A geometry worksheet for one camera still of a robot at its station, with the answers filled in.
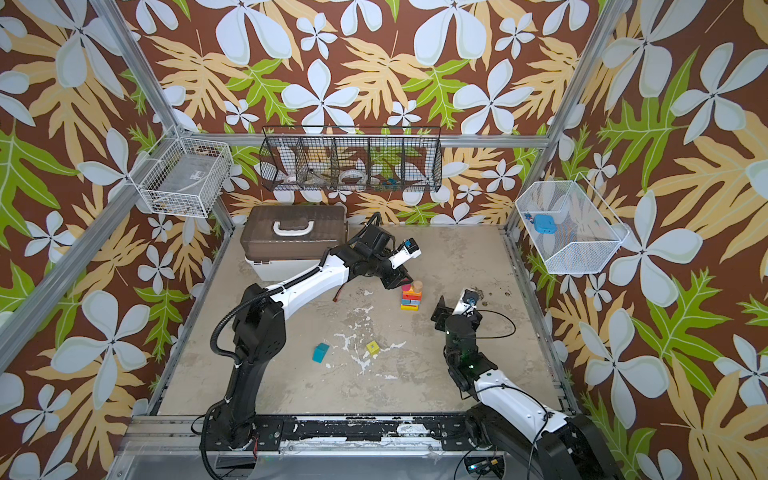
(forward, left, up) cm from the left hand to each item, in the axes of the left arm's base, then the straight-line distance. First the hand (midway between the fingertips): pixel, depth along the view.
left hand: (408, 270), depth 88 cm
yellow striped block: (-4, -1, -15) cm, 15 cm away
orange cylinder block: (-4, -2, -7) cm, 8 cm away
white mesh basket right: (+5, -46, +12) cm, 48 cm away
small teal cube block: (-3, 0, -13) cm, 13 cm away
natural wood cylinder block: (-3, -3, -4) cm, 6 cm away
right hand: (-9, -12, -2) cm, 15 cm away
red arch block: (-4, -1, -9) cm, 10 cm away
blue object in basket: (+9, -40, +11) cm, 42 cm away
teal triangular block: (-20, +26, -15) cm, 36 cm away
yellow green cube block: (-19, +10, -13) cm, 25 cm away
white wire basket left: (+20, +65, +18) cm, 71 cm away
